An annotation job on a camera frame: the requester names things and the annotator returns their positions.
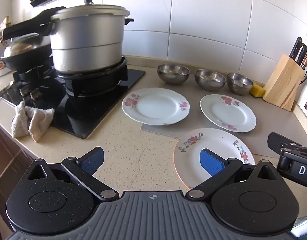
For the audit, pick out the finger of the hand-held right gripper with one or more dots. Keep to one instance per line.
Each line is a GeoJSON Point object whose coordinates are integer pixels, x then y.
{"type": "Point", "coordinates": [274, 141]}

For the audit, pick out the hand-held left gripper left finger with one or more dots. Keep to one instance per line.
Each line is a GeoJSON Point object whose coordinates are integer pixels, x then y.
{"type": "Point", "coordinates": [93, 160]}

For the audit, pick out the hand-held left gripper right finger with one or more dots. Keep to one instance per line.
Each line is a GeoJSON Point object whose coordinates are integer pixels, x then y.
{"type": "Point", "coordinates": [211, 163]}

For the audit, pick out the white plate multicolour flowers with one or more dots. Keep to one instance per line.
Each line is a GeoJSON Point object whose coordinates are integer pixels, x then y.
{"type": "Point", "coordinates": [191, 160]}

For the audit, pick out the white plate pink flowers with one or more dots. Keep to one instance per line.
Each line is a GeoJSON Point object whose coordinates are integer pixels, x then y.
{"type": "Point", "coordinates": [156, 107]}
{"type": "Point", "coordinates": [228, 113]}

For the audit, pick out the black glass gas stove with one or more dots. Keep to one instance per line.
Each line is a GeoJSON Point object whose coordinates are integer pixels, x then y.
{"type": "Point", "coordinates": [76, 120]}

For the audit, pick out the yellow sponge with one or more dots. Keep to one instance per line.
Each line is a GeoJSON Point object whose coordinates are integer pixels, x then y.
{"type": "Point", "coordinates": [257, 90]}

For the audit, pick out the wooden knife block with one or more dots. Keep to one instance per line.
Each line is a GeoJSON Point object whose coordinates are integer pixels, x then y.
{"type": "Point", "coordinates": [283, 82]}

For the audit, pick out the small steel bowl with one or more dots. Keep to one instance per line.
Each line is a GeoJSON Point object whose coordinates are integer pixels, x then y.
{"type": "Point", "coordinates": [239, 85]}

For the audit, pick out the white towel cloth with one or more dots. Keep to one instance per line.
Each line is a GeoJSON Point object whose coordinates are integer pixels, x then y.
{"type": "Point", "coordinates": [31, 120]}

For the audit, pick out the medium steel bowl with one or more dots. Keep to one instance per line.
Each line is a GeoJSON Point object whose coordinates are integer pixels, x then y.
{"type": "Point", "coordinates": [210, 80]}

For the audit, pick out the brown wooden cabinet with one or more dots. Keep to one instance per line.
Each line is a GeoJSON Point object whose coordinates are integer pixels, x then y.
{"type": "Point", "coordinates": [3, 160]}

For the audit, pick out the large steel bowl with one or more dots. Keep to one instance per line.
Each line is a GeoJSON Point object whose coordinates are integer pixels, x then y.
{"type": "Point", "coordinates": [173, 73]}

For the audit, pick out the metal spoon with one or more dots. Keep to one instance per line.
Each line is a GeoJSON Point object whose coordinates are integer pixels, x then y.
{"type": "Point", "coordinates": [4, 90]}

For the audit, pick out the silver pressure cooker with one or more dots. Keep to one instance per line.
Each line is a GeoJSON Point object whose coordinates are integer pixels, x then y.
{"type": "Point", "coordinates": [86, 42]}

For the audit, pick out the black wok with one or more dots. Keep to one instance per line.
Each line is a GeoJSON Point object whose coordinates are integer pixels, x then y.
{"type": "Point", "coordinates": [23, 60]}

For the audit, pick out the steel wok lid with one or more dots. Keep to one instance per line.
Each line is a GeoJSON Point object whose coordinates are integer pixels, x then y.
{"type": "Point", "coordinates": [21, 46]}

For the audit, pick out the yellow packet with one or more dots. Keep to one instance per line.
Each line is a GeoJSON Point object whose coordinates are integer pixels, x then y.
{"type": "Point", "coordinates": [4, 23]}

